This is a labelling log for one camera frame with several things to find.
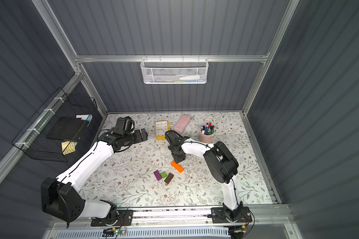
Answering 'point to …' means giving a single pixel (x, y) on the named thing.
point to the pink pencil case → (182, 123)
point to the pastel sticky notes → (85, 117)
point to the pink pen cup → (205, 139)
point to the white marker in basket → (194, 77)
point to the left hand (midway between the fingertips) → (143, 136)
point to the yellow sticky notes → (68, 147)
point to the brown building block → (168, 178)
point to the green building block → (163, 174)
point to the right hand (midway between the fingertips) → (169, 154)
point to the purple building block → (157, 175)
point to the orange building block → (177, 166)
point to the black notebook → (67, 128)
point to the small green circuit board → (119, 232)
